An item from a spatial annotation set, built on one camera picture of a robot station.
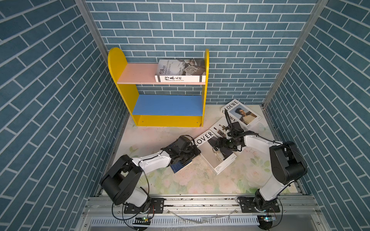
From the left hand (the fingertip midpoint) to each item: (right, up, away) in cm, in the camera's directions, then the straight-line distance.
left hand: (198, 155), depth 86 cm
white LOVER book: (+12, -2, +1) cm, 12 cm away
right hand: (+15, +5, +8) cm, 17 cm away
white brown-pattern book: (+16, +15, +18) cm, 28 cm away
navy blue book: (-13, -7, +1) cm, 15 cm away
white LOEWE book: (+36, +26, +26) cm, 51 cm away
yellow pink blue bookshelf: (-27, +28, +11) cm, 40 cm away
